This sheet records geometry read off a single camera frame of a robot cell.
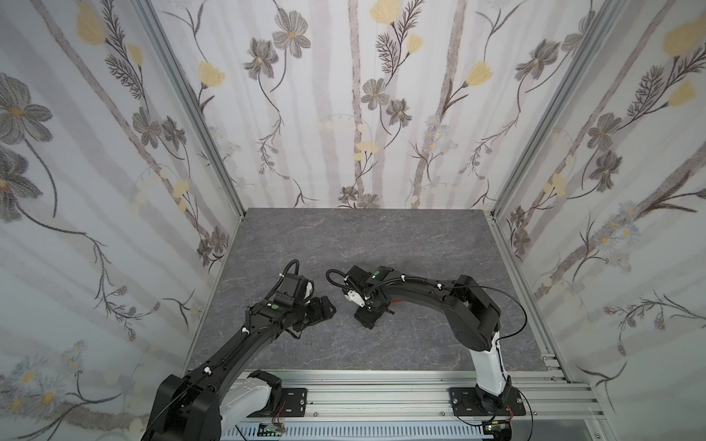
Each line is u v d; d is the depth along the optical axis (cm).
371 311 79
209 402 39
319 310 74
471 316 51
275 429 70
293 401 74
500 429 72
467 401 73
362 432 70
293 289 65
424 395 104
